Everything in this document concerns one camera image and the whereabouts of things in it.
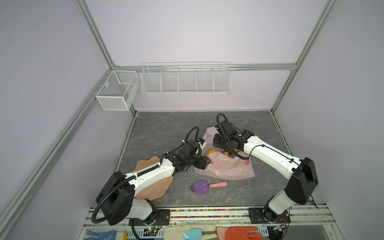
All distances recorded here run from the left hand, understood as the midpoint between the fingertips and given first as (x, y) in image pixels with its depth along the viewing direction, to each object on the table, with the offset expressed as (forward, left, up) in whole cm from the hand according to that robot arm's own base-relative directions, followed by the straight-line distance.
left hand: (205, 160), depth 82 cm
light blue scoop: (-32, +9, -10) cm, 34 cm away
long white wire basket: (+51, +9, +18) cm, 55 cm away
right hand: (+8, -6, +5) cm, 11 cm away
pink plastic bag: (-6, -7, +5) cm, 10 cm away
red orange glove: (-33, -12, -10) cm, 36 cm away
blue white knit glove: (-30, +47, -9) cm, 56 cm away
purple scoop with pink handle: (-11, +3, -10) cm, 15 cm away
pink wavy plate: (-12, +30, -10) cm, 34 cm away
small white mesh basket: (+46, +53, +15) cm, 72 cm away
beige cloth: (-31, +16, -10) cm, 36 cm away
